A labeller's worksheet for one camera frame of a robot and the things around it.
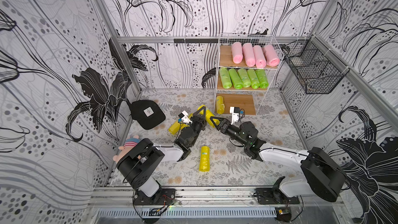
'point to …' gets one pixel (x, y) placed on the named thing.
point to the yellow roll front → (204, 164)
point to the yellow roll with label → (219, 104)
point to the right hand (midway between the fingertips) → (213, 119)
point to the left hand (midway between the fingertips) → (209, 110)
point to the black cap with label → (147, 113)
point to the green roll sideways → (261, 78)
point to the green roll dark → (237, 84)
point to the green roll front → (255, 83)
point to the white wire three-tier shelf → (246, 68)
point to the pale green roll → (245, 80)
